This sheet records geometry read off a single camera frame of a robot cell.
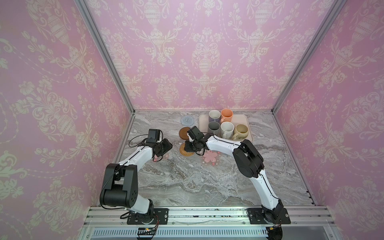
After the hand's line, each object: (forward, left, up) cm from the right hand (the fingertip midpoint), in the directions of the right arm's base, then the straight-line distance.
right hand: (185, 148), depth 97 cm
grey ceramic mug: (+11, -20, +7) cm, 24 cm away
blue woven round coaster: (+25, -2, -1) cm, 25 cm away
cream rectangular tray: (+24, -40, 0) cm, 46 cm away
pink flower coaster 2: (-7, -16, -2) cm, 18 cm away
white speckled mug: (+13, -30, +1) cm, 32 cm away
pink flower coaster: (-5, +13, -1) cm, 14 cm away
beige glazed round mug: (+9, -38, +3) cm, 40 cm away
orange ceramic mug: (+24, -31, +4) cm, 39 cm away
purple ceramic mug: (+26, -22, +3) cm, 34 cm away
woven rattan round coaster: (-2, +1, -1) cm, 2 cm away
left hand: (-1, +8, +6) cm, 10 cm away
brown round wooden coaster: (+13, +2, 0) cm, 13 cm away
